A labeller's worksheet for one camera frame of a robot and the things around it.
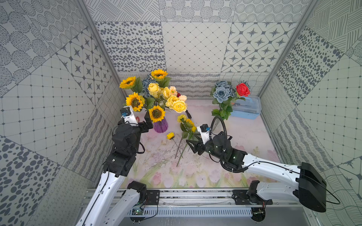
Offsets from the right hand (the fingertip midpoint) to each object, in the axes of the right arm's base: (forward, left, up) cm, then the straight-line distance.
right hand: (191, 138), depth 75 cm
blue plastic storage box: (+34, -44, -12) cm, 57 cm away
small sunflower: (+11, +15, -17) cm, 25 cm away
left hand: (+4, +24, +17) cm, 29 cm away
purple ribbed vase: (+18, +22, -15) cm, 32 cm away
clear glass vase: (+17, -18, -13) cm, 29 cm away
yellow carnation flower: (+24, +7, -14) cm, 29 cm away
